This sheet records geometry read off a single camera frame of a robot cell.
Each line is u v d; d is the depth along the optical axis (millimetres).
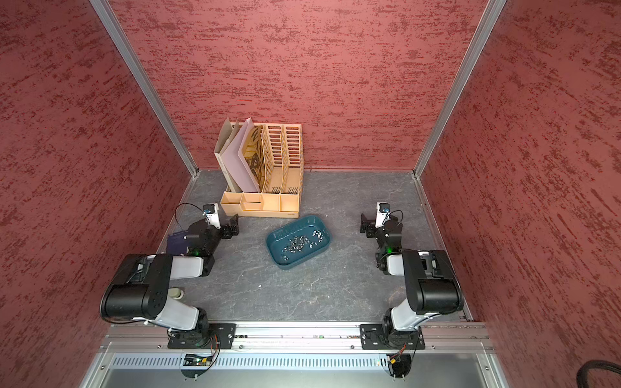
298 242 945
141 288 449
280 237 969
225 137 934
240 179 977
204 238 725
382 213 803
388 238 709
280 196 1008
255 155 1006
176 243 948
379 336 733
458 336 762
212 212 804
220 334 746
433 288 455
